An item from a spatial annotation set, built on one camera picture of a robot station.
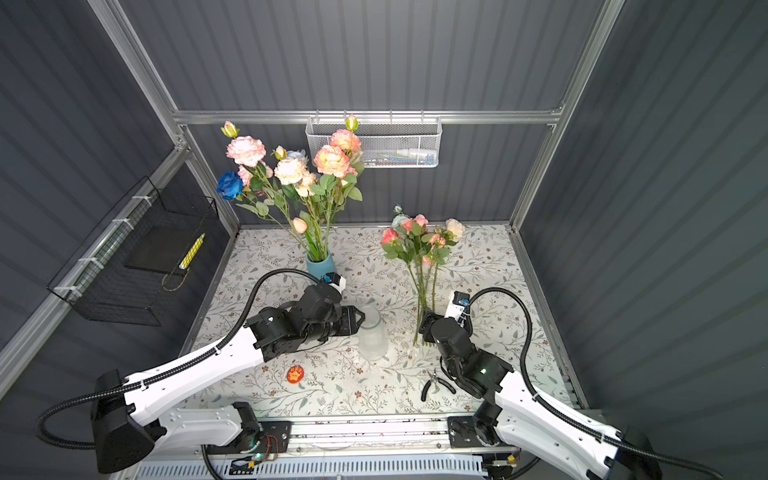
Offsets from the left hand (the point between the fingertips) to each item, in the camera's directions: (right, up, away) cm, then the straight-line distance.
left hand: (362, 316), depth 74 cm
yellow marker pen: (-44, +17, +1) cm, 47 cm away
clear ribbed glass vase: (+2, -8, +12) cm, 15 cm away
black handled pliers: (+18, -20, +8) cm, 28 cm away
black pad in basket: (-52, +17, +2) cm, 55 cm away
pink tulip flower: (-18, +23, +6) cm, 30 cm away
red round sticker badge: (-20, -18, +9) cm, 28 cm away
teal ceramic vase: (-13, +12, +9) cm, 20 cm away
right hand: (+20, 0, +4) cm, 20 cm away
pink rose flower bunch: (+14, +21, +36) cm, 44 cm away
